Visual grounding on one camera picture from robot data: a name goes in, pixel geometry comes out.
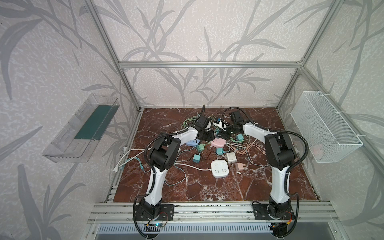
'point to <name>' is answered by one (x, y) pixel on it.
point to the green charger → (200, 147)
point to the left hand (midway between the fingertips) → (215, 132)
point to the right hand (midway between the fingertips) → (219, 127)
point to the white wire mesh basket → (328, 137)
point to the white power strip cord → (192, 167)
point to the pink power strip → (218, 142)
